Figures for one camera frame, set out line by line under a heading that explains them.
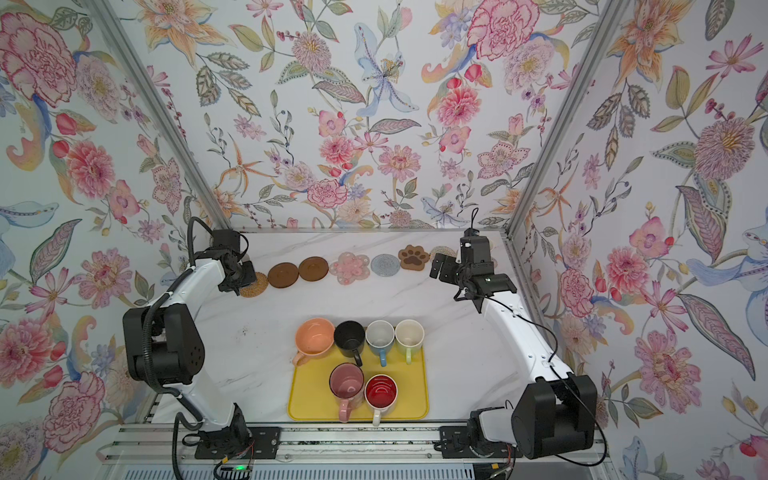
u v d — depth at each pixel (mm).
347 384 820
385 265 1102
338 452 737
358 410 779
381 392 807
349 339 887
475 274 615
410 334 880
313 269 1096
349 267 1102
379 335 876
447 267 737
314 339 900
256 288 1034
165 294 517
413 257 1136
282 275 1069
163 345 476
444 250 1147
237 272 748
